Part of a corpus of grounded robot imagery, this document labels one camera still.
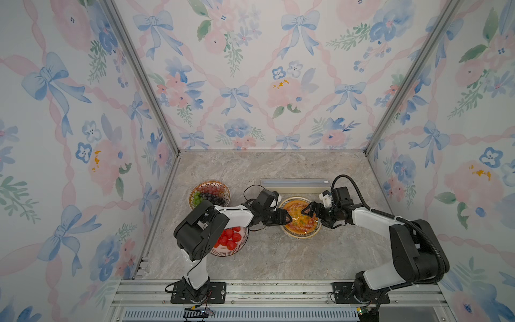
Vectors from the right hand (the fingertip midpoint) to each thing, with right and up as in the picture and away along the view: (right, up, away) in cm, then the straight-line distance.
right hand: (309, 215), depth 91 cm
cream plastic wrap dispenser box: (-4, +13, +10) cm, 17 cm away
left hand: (-9, -2, -2) cm, 10 cm away
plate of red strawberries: (-35, -10, -7) cm, 37 cm away
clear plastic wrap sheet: (-4, -5, -3) cm, 7 cm away
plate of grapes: (-44, +10, +7) cm, 46 cm away
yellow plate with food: (-4, -5, -2) cm, 6 cm away
